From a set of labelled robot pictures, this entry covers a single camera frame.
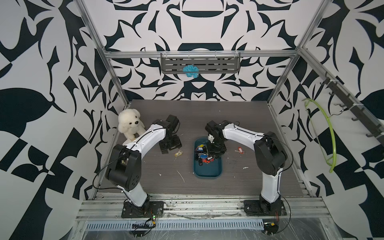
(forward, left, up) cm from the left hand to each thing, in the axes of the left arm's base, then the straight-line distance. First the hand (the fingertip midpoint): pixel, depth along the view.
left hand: (174, 146), depth 88 cm
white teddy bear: (+11, +25, +8) cm, 28 cm away
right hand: (-3, -21, -5) cm, 22 cm away
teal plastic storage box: (-12, -22, -6) cm, 26 cm away
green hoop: (-19, -70, +14) cm, 74 cm away
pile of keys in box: (-3, -16, -7) cm, 18 cm away
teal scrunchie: (+37, -11, +27) cm, 47 cm away
